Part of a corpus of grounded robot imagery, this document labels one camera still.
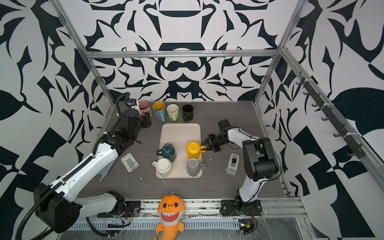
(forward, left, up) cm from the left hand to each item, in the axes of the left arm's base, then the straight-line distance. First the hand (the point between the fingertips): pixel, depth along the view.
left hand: (143, 110), depth 76 cm
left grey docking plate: (-15, +12, -28) cm, 34 cm away
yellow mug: (-12, -25, -21) cm, 35 cm away
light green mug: (+17, -12, -21) cm, 30 cm away
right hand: (-8, -30, -22) cm, 38 cm away
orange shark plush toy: (-40, -14, -21) cm, 48 cm away
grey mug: (-22, -25, -21) cm, 39 cm away
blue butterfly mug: (+18, -3, -20) cm, 27 cm away
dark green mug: (-13, -11, -20) cm, 26 cm away
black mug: (+17, -22, -23) cm, 36 cm away
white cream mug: (-21, -8, -23) cm, 32 cm away
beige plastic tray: (0, -21, -29) cm, 36 cm away
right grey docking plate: (-17, -48, -26) cm, 57 cm away
